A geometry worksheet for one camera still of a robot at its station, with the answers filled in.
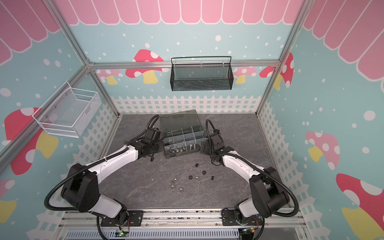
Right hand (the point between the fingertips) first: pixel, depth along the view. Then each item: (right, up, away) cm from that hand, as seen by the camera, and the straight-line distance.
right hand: (207, 146), depth 90 cm
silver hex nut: (-15, -24, -7) cm, 29 cm away
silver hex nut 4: (-7, -18, -3) cm, 20 cm away
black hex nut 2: (-10, -18, -3) cm, 21 cm away
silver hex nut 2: (-19, -19, -3) cm, 27 cm away
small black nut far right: (+3, -18, -2) cm, 19 cm away
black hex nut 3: (-2, -16, -1) cm, 16 cm away
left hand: (-28, -1, -1) cm, 28 cm away
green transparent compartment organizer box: (-17, +8, +16) cm, 25 cm away
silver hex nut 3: (-20, -22, -7) cm, 31 cm away
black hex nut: (-7, -12, +2) cm, 13 cm away
